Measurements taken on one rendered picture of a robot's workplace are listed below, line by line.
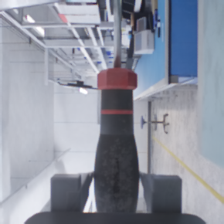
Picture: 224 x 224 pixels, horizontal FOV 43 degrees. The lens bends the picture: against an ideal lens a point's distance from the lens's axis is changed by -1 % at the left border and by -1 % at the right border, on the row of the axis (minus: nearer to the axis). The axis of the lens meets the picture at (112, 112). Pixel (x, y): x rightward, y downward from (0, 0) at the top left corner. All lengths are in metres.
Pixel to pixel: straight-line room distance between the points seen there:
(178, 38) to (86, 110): 9.81
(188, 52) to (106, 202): 1.60
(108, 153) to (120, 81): 0.04
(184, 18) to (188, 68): 0.28
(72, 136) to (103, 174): 11.36
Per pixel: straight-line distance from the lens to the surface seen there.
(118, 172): 0.16
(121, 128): 0.16
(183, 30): 1.76
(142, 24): 2.31
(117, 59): 0.17
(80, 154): 11.57
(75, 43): 3.93
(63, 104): 11.53
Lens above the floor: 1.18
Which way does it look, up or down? 2 degrees up
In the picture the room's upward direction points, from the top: 90 degrees counter-clockwise
